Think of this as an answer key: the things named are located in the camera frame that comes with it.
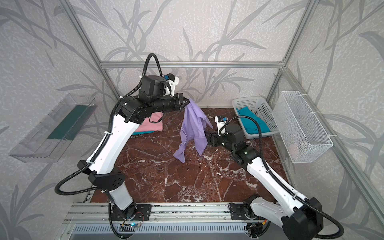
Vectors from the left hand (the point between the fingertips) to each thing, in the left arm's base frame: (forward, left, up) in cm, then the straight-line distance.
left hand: (192, 96), depth 63 cm
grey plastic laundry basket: (+35, -50, -43) cm, 74 cm away
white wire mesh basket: (-14, -46, -9) cm, 49 cm away
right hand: (-2, -9, -18) cm, 20 cm away
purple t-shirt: (-5, -1, -10) cm, 12 cm away
